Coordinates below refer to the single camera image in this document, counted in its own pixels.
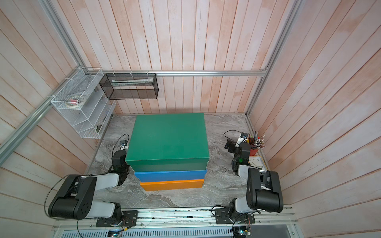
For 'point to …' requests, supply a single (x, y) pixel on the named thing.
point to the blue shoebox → (170, 175)
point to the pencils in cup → (256, 142)
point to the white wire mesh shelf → (91, 119)
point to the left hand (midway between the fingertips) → (132, 149)
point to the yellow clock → (257, 161)
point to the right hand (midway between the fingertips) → (235, 138)
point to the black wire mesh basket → (130, 86)
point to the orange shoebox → (169, 185)
